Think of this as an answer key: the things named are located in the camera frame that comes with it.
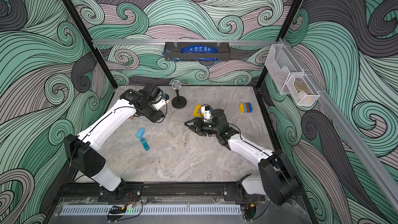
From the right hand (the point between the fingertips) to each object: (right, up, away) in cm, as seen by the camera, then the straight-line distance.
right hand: (187, 125), depth 78 cm
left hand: (-16, +5, +2) cm, 17 cm away
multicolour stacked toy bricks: (+39, +7, +27) cm, 48 cm away
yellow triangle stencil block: (+4, +4, +25) cm, 26 cm away
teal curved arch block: (-26, -14, +12) cm, 32 cm away
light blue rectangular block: (-30, -8, +15) cm, 34 cm away
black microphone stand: (-8, +11, +29) cm, 32 cm away
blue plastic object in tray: (+6, +44, +14) cm, 47 cm away
